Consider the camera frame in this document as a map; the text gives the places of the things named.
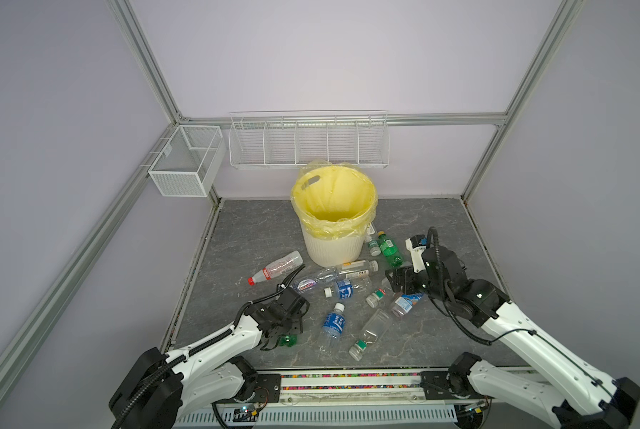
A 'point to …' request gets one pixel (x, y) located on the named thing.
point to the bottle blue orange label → (405, 302)
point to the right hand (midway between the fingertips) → (399, 271)
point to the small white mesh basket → (189, 162)
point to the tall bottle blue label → (332, 327)
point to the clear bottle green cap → (373, 245)
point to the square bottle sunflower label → (375, 297)
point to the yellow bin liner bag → (333, 200)
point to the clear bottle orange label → (358, 268)
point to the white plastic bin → (334, 252)
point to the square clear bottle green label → (374, 332)
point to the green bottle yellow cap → (389, 249)
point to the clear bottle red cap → (278, 268)
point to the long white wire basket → (290, 139)
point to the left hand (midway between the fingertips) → (292, 326)
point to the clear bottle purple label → (324, 276)
